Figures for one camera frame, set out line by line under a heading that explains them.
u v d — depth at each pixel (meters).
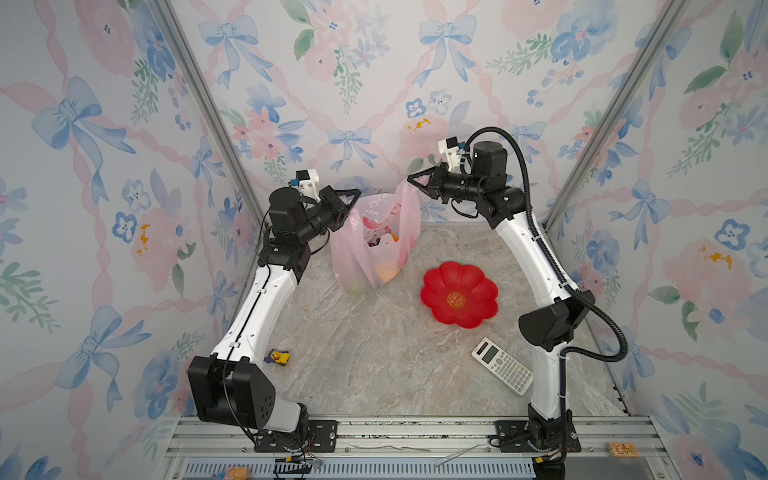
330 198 0.62
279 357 0.85
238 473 0.67
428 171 0.69
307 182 0.65
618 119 0.87
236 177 1.02
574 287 0.52
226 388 0.40
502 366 0.84
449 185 0.66
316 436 0.73
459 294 1.01
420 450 0.73
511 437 0.73
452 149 0.69
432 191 0.67
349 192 0.68
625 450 0.72
